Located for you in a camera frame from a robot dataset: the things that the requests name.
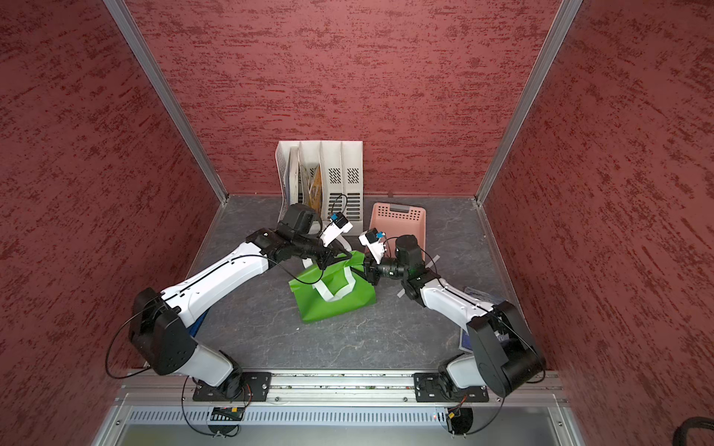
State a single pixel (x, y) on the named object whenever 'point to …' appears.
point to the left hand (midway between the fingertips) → (346, 259)
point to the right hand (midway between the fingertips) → (348, 268)
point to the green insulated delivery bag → (336, 290)
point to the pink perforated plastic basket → (396, 220)
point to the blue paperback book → (465, 343)
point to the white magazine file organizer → (324, 175)
